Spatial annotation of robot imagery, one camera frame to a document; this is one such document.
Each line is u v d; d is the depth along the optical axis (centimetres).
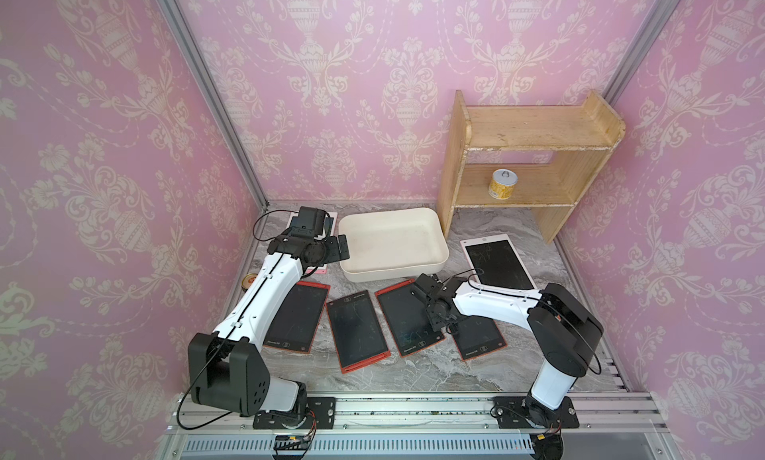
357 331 121
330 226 114
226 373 41
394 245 113
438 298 66
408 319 90
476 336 88
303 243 57
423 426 73
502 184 90
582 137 78
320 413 75
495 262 103
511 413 73
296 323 90
